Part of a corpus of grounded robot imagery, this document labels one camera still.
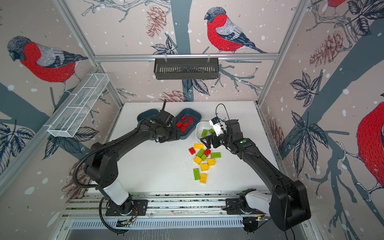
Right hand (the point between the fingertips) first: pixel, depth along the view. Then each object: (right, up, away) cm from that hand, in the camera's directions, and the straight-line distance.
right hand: (206, 137), depth 81 cm
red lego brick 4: (+1, -11, +12) cm, 16 cm away
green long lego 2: (+5, +1, +23) cm, 23 cm away
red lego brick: (-10, +9, +27) cm, 30 cm away
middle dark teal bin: (-11, +14, +27) cm, 33 cm away
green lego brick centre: (-3, -12, +12) cm, 17 cm away
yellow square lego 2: (+4, -16, +7) cm, 18 cm away
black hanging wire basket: (-16, +45, +26) cm, 55 cm away
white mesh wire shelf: (-68, +9, -10) cm, 70 cm away
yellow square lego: (-5, -15, +8) cm, 18 cm away
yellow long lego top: (-4, -8, +15) cm, 18 cm away
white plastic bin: (-2, +5, +22) cm, 23 cm away
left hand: (-18, -1, +6) cm, 19 cm away
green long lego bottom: (-6, -22, +4) cm, 23 cm away
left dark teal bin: (-43, +14, +29) cm, 54 cm away
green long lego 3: (+6, -13, +11) cm, 18 cm away
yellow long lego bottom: (-2, -24, +2) cm, 24 cm away
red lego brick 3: (-8, -11, +14) cm, 19 cm away
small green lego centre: (-1, -13, +9) cm, 16 cm away
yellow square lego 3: (-1, -18, +5) cm, 19 cm away
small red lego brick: (-16, +10, +29) cm, 34 cm away
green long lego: (0, 0, +20) cm, 20 cm away
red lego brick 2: (-13, +6, +25) cm, 29 cm away
